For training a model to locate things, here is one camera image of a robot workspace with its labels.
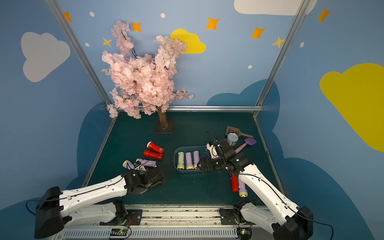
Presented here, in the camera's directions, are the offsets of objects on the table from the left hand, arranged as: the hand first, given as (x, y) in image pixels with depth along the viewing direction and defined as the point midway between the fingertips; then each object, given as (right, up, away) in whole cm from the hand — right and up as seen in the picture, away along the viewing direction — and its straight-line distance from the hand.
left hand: (157, 177), depth 80 cm
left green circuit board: (-17, -25, -7) cm, 31 cm away
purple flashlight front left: (-2, +10, -9) cm, 14 cm away
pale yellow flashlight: (+12, +7, +11) cm, 18 cm away
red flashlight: (-9, +15, +18) cm, 25 cm away
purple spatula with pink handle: (+59, +18, +24) cm, 66 cm away
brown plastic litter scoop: (+49, +25, +31) cm, 64 cm away
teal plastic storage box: (+27, +11, +16) cm, 33 cm away
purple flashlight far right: (+47, -8, 0) cm, 48 cm away
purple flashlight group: (+22, +9, +14) cm, 28 cm away
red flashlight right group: (+43, -4, +3) cm, 44 cm away
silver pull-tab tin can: (+47, +20, +22) cm, 55 cm away
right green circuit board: (+45, -26, -7) cm, 53 cm away
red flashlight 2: (-6, +10, +16) cm, 19 cm away
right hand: (+27, +9, -3) cm, 29 cm away
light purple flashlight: (+17, +4, +10) cm, 20 cm away
